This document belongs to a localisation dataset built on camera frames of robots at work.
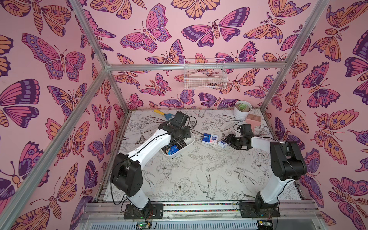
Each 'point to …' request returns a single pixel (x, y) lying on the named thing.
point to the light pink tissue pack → (223, 144)
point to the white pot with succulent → (241, 108)
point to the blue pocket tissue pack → (206, 138)
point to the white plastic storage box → (188, 141)
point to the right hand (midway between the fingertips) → (223, 141)
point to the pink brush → (253, 120)
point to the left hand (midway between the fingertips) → (189, 131)
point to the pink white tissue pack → (213, 139)
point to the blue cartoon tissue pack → (173, 149)
